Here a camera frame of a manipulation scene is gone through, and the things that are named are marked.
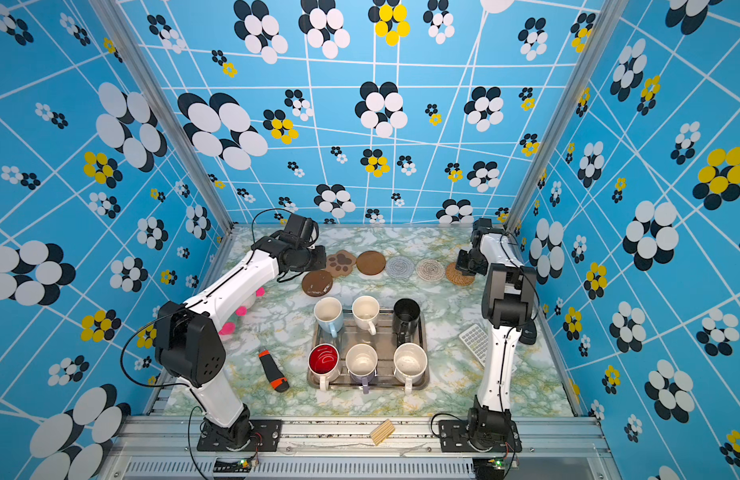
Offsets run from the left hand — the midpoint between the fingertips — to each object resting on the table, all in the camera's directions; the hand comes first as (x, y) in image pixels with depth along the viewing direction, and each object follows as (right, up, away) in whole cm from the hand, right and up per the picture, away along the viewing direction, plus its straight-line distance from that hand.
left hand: (326, 257), depth 89 cm
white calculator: (+45, -24, 0) cm, 51 cm away
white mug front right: (+25, -30, -5) cm, 39 cm away
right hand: (+48, -5, +16) cm, 51 cm away
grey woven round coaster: (+24, -4, +19) cm, 30 cm away
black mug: (+24, -19, -2) cm, 31 cm away
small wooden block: (+17, -43, -16) cm, 49 cm away
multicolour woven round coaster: (+34, -5, +16) cm, 38 cm away
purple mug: (+11, -31, -4) cm, 33 cm away
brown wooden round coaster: (+13, -2, +22) cm, 26 cm away
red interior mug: (0, -31, -5) cm, 31 cm away
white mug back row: (+12, -17, +3) cm, 21 cm away
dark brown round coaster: (-6, -9, +13) cm, 17 cm away
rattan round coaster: (+43, -7, +16) cm, 47 cm away
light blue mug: (0, -18, +3) cm, 18 cm away
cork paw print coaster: (+2, -2, +19) cm, 19 cm away
